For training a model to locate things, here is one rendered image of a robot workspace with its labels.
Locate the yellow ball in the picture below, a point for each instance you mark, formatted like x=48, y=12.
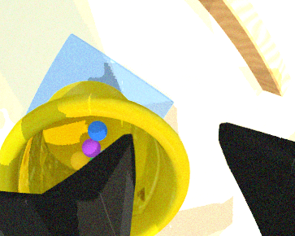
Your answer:
x=78, y=159

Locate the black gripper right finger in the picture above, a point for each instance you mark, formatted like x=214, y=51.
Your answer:
x=264, y=169

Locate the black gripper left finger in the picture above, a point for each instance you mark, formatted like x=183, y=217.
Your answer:
x=96, y=200

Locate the yellow cup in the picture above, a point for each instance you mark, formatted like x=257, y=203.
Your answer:
x=36, y=154

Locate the purple marble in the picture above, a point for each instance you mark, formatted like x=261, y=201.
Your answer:
x=91, y=148

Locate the blue marble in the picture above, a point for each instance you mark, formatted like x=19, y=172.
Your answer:
x=97, y=130

